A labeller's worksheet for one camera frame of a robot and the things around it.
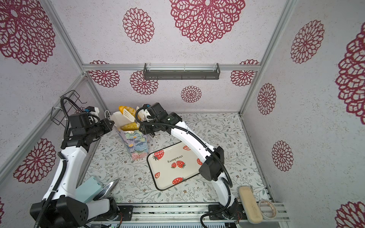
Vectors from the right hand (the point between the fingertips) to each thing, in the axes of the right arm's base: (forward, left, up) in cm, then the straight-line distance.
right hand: (142, 125), depth 76 cm
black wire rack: (+1, +43, +6) cm, 43 cm away
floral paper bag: (-4, +6, -11) cm, 13 cm away
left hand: (0, +16, 0) cm, 16 cm away
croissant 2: (+8, +11, -11) cm, 17 cm away
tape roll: (-36, -68, -29) cm, 82 cm away
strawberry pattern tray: (-9, -15, -28) cm, 33 cm away
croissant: (+7, +12, +5) cm, 15 cm away
